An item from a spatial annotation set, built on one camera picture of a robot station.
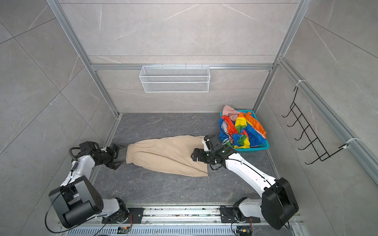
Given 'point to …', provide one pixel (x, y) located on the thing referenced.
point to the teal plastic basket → (221, 113)
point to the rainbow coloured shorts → (242, 133)
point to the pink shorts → (228, 110)
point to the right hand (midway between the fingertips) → (197, 156)
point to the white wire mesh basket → (175, 79)
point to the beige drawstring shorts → (171, 154)
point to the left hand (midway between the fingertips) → (123, 150)
